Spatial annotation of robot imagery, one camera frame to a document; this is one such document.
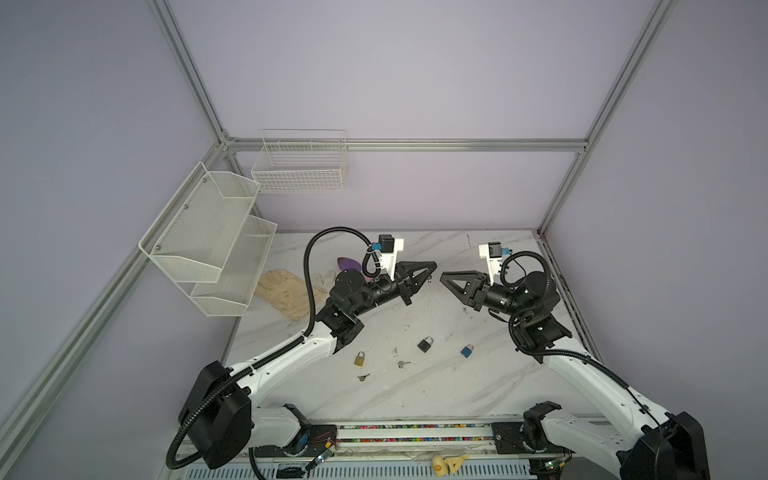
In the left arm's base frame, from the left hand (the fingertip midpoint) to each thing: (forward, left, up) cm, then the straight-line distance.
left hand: (435, 266), depth 64 cm
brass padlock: (-7, +19, -36) cm, 41 cm away
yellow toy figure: (-33, -2, -34) cm, 47 cm away
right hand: (-2, -2, -3) cm, 4 cm away
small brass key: (-12, +18, -37) cm, 42 cm away
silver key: (-8, +6, -36) cm, 37 cm away
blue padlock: (-4, -14, -36) cm, 38 cm away
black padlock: (-2, -1, -36) cm, 36 cm away
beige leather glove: (+17, +45, -36) cm, 61 cm away
